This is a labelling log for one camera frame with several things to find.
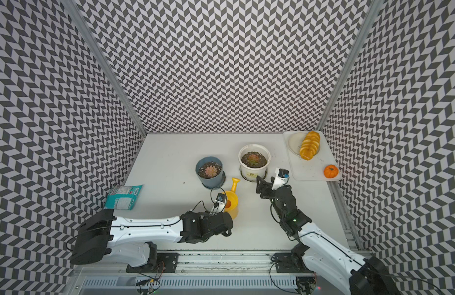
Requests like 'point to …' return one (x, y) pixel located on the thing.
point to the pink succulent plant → (211, 171)
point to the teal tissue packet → (122, 196)
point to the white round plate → (295, 141)
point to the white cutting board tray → (312, 169)
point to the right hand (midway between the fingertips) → (263, 180)
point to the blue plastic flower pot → (206, 181)
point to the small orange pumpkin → (331, 171)
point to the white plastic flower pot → (249, 173)
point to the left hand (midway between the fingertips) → (223, 218)
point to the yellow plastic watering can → (232, 201)
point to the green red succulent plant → (253, 159)
